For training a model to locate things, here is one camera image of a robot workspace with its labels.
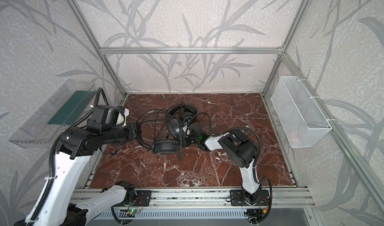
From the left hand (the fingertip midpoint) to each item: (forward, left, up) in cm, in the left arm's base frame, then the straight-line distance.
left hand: (145, 127), depth 63 cm
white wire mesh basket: (+1, -66, +3) cm, 66 cm away
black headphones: (+26, -14, -26) cm, 40 cm away
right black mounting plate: (-22, -42, -31) cm, 57 cm away
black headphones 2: (-9, -10, +2) cm, 14 cm away
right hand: (+14, -11, -29) cm, 34 cm away
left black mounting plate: (-23, +4, -31) cm, 38 cm away
